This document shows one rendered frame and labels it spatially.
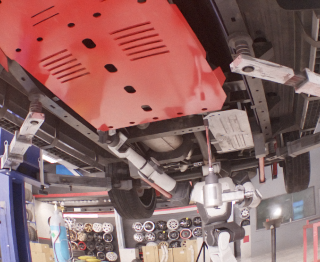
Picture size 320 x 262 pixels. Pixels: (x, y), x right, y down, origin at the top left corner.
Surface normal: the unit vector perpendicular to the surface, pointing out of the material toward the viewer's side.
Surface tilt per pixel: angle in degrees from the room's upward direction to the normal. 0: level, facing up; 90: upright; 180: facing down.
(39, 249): 90
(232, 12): 170
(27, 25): 178
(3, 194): 90
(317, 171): 90
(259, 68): 180
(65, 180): 90
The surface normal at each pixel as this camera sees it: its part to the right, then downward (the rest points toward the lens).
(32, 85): 0.04, 0.89
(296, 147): -0.65, -0.20
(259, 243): -0.30, -0.29
